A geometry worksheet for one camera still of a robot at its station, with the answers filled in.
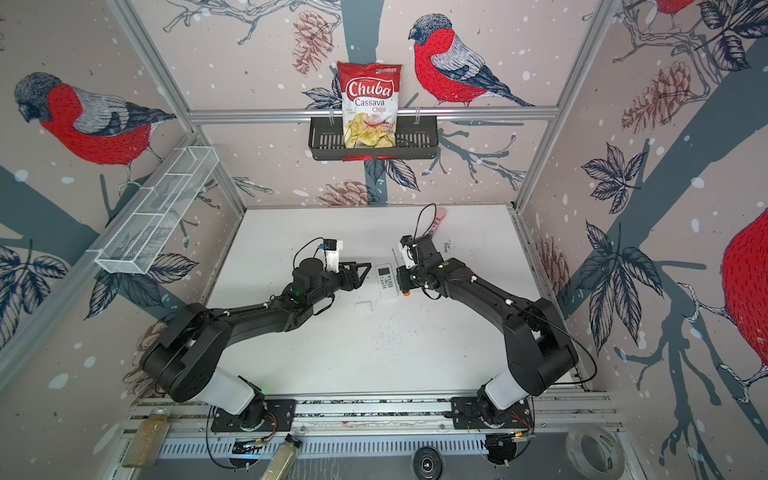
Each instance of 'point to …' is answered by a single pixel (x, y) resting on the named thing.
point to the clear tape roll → (596, 452)
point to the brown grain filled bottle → (148, 438)
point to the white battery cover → (363, 308)
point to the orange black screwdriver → (407, 294)
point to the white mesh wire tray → (138, 235)
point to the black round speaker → (428, 463)
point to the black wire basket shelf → (415, 137)
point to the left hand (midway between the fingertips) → (363, 265)
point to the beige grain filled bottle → (281, 464)
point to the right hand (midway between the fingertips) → (395, 280)
